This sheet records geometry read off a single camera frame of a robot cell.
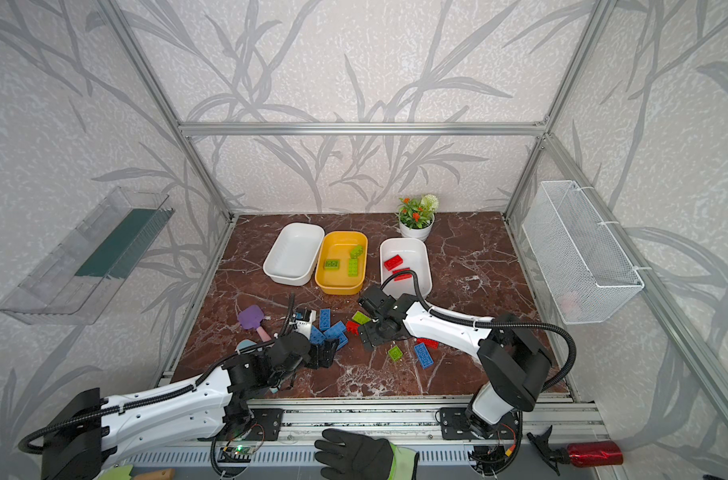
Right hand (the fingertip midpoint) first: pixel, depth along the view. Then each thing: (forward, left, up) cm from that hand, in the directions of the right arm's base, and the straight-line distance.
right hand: (376, 325), depth 86 cm
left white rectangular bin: (+30, +31, -5) cm, 43 cm away
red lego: (+21, -8, -7) cm, 24 cm away
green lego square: (+24, +16, -3) cm, 29 cm away
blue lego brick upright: (+4, +16, -4) cm, 17 cm away
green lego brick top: (+4, +5, -4) cm, 7 cm away
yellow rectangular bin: (+26, +13, -4) cm, 29 cm away
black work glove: (-31, +4, -3) cm, 31 cm away
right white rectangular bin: (+30, -9, -5) cm, 31 cm away
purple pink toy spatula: (+4, +39, -3) cm, 39 cm away
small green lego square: (-7, -6, -4) cm, 10 cm away
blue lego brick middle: (0, +12, -4) cm, 12 cm away
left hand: (-3, +12, +3) cm, 13 cm away
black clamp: (-31, -41, -2) cm, 51 cm away
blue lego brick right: (-7, -14, -4) cm, 16 cm away
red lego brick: (+1, +7, -3) cm, 8 cm away
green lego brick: (+23, +9, -4) cm, 25 cm away
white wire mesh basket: (-2, -45, +30) cm, 54 cm away
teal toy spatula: (-3, +39, -5) cm, 40 cm away
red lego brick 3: (-4, -15, -3) cm, 16 cm away
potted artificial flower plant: (+35, -13, +9) cm, 39 cm away
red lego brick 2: (+25, -6, -4) cm, 26 cm away
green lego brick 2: (+28, +8, -2) cm, 29 cm away
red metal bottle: (-30, -49, 0) cm, 58 cm away
